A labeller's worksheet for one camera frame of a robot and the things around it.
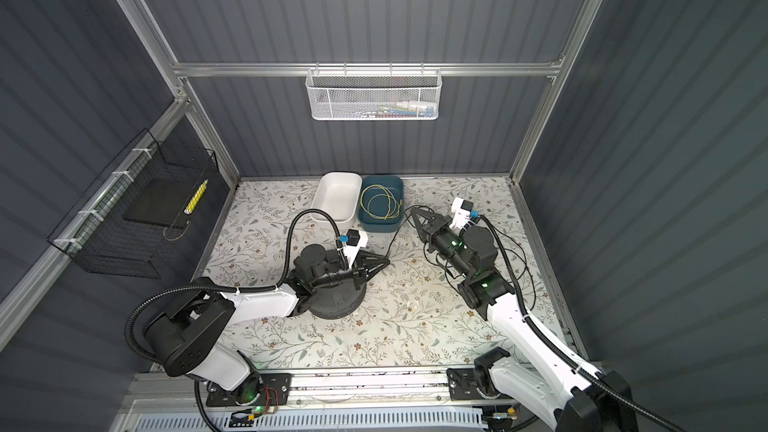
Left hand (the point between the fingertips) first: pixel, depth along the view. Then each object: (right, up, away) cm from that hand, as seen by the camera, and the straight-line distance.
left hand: (390, 261), depth 76 cm
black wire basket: (-63, +11, -4) cm, 64 cm away
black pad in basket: (-58, +15, -1) cm, 60 cm away
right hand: (+5, +13, -8) cm, 16 cm away
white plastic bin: (-20, +19, +39) cm, 48 cm away
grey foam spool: (-15, -12, +6) cm, 20 cm away
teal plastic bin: (-3, +15, +36) cm, 39 cm away
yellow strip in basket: (-51, +17, +2) cm, 54 cm away
